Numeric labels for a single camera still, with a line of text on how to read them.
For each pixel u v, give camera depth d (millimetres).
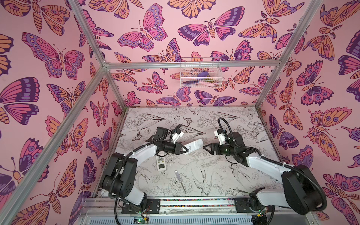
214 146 759
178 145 762
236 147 674
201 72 965
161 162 880
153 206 739
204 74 965
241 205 730
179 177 834
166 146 749
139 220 726
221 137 783
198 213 728
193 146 839
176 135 799
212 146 767
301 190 420
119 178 443
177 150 766
